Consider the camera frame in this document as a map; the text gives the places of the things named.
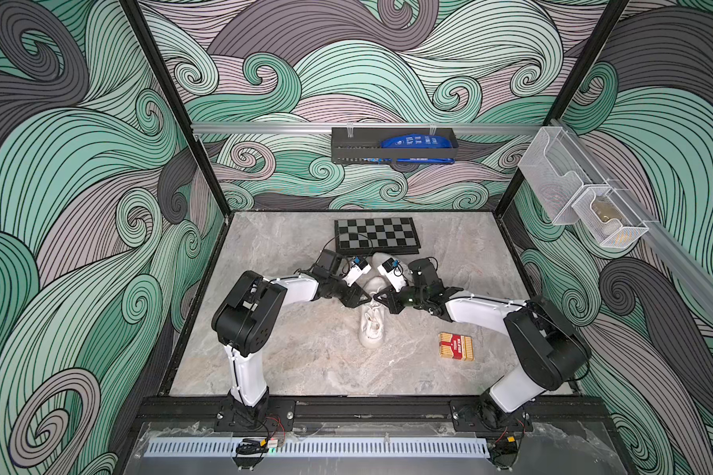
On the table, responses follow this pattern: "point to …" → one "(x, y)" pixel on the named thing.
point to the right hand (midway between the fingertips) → (378, 295)
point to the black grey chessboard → (392, 237)
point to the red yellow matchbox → (457, 346)
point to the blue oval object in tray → (417, 141)
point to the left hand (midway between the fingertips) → (366, 291)
